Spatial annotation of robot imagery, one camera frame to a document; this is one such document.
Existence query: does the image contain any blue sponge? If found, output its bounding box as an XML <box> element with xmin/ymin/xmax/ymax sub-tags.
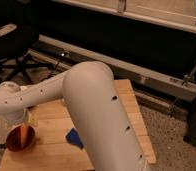
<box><xmin>65</xmin><ymin>128</ymin><xmax>84</xmax><ymax>149</ymax></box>

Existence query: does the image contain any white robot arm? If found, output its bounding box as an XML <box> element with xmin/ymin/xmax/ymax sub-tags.
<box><xmin>0</xmin><ymin>61</ymin><xmax>152</xmax><ymax>171</ymax></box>

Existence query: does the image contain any wooden table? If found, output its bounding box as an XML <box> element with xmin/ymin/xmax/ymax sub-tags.
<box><xmin>0</xmin><ymin>79</ymin><xmax>156</xmax><ymax>171</ymax></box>

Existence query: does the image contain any orange pepper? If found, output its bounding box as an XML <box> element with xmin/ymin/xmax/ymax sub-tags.
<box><xmin>21</xmin><ymin>124</ymin><xmax>29</xmax><ymax>148</ymax></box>

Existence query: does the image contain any orange bowl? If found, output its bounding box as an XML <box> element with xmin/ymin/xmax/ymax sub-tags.
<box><xmin>6</xmin><ymin>124</ymin><xmax>35</xmax><ymax>152</ymax></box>

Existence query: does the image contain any grey metal floor rail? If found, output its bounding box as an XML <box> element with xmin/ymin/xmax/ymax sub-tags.
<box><xmin>30</xmin><ymin>35</ymin><xmax>196</xmax><ymax>120</ymax></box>

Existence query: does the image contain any black office chair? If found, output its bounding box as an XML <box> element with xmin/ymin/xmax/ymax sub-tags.
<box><xmin>0</xmin><ymin>23</ymin><xmax>53</xmax><ymax>83</ymax></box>

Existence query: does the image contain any black cable on floor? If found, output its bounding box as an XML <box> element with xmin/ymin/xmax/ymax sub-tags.
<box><xmin>50</xmin><ymin>51</ymin><xmax>67</xmax><ymax>73</ymax></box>

